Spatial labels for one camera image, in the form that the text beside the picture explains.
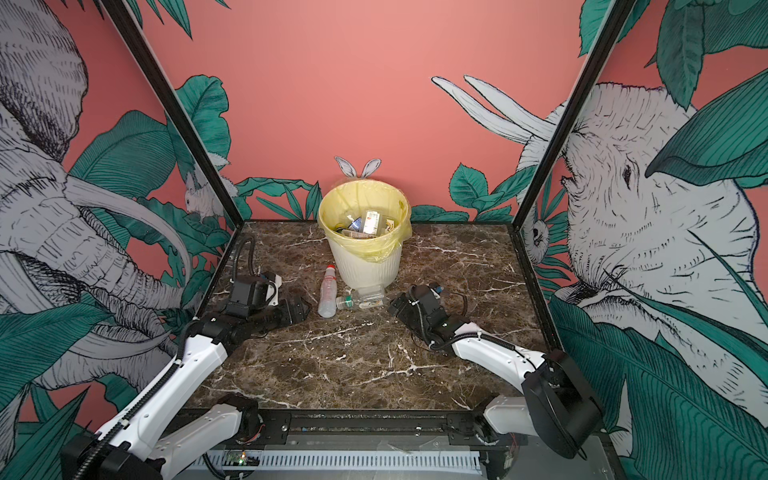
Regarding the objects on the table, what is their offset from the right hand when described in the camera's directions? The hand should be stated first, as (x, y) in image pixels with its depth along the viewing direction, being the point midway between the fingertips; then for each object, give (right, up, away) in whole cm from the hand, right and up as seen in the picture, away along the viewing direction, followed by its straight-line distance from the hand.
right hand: (392, 306), depth 85 cm
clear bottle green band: (-15, 0, +10) cm, 18 cm away
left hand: (-25, +1, -5) cm, 26 cm away
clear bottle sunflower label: (-7, +25, +4) cm, 26 cm away
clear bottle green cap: (-1, +25, +10) cm, 27 cm away
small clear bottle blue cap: (-12, +24, +10) cm, 29 cm away
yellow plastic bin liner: (-16, +33, +9) cm, 37 cm away
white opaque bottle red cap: (-20, -1, +5) cm, 21 cm away
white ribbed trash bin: (-8, +8, +7) cm, 13 cm away
